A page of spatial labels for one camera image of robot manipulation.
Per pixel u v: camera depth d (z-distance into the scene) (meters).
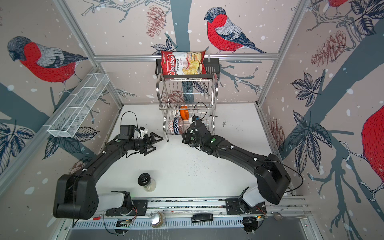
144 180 0.72
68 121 0.72
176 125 0.90
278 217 0.71
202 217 0.68
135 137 0.74
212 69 0.95
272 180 0.42
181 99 1.25
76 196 0.41
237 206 0.73
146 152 0.81
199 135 0.61
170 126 0.91
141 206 0.74
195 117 0.74
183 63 0.88
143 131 0.82
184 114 0.98
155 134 0.79
